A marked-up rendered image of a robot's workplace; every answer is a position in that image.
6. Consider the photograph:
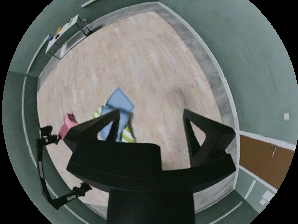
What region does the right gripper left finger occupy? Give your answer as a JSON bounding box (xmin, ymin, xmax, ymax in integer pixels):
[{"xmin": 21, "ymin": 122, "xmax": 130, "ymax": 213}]
[{"xmin": 67, "ymin": 108, "xmax": 121, "ymax": 141}]

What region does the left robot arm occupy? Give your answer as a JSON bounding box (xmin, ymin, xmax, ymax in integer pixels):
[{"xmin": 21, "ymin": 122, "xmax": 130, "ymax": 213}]
[{"xmin": 36, "ymin": 125, "xmax": 92, "ymax": 210}]

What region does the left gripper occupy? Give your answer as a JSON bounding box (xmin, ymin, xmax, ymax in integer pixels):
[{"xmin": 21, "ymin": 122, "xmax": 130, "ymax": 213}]
[{"xmin": 49, "ymin": 133, "xmax": 61, "ymax": 145}]

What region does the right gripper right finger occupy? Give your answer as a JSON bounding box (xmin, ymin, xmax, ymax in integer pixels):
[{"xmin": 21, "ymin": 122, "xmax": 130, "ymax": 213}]
[{"xmin": 182, "ymin": 108, "xmax": 235, "ymax": 168}]

